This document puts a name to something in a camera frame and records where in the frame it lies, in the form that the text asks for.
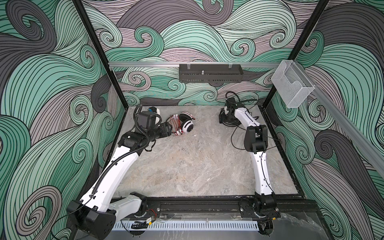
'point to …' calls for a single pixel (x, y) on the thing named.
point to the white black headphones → (186, 124)
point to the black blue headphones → (235, 120)
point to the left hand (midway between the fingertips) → (168, 126)
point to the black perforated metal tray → (210, 73)
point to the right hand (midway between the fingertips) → (226, 120)
